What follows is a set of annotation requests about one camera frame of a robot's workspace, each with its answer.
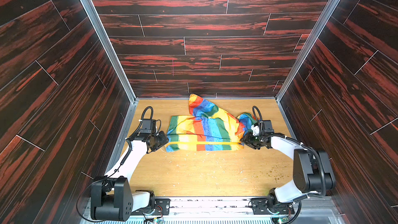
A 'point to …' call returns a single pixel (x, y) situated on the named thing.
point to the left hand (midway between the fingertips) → (167, 139)
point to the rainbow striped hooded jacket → (208, 128)
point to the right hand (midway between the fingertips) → (245, 140)
